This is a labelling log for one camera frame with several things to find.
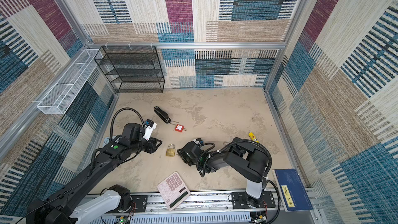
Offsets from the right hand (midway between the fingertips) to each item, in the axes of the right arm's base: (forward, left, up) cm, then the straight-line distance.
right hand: (177, 153), depth 87 cm
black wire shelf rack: (+56, +33, +16) cm, 67 cm away
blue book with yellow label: (-21, -56, -1) cm, 60 cm away
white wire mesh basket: (+13, +50, +33) cm, 61 cm away
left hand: (+3, +8, +12) cm, 15 cm away
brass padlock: (+2, +4, -1) cm, 4 cm away
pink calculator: (-18, 0, 0) cm, 18 cm away
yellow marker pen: (+9, -45, -1) cm, 46 cm away
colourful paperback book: (+9, +42, +1) cm, 43 cm away
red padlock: (+16, 0, 0) cm, 16 cm away
